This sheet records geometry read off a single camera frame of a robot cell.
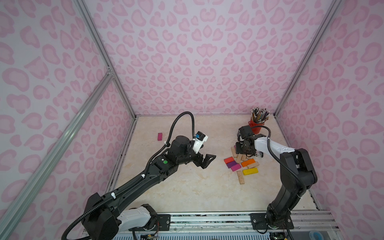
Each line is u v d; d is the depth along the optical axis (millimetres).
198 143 642
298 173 482
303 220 749
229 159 952
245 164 929
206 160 643
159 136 1071
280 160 503
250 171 900
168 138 583
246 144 715
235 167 918
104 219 376
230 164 933
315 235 691
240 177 878
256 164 925
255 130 1025
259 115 978
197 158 642
